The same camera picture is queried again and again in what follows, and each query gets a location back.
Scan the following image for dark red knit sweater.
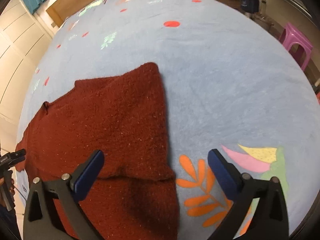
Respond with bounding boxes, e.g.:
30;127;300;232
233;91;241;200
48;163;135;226
16;63;179;239

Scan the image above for person's left hand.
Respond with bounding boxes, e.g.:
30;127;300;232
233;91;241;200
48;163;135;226
0;177;15;207

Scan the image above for light blue patterned bedsheet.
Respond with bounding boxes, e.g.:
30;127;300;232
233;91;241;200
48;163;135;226
18;0;319;239

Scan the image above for white wardrobe doors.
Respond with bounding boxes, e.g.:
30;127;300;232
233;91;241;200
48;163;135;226
0;0;52;154

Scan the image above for purple plastic stool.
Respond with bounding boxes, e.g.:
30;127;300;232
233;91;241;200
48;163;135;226
279;22;313;71

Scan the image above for dark navy hanging bag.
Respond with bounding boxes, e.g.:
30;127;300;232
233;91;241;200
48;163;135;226
240;0;259;14

